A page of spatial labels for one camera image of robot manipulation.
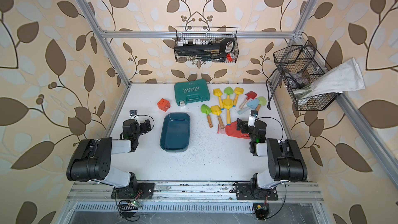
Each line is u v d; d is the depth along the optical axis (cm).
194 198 74
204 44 85
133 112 83
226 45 85
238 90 115
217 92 114
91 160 46
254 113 80
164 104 102
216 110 102
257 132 71
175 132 94
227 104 105
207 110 104
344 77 58
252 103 108
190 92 109
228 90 115
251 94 112
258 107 105
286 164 43
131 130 73
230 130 94
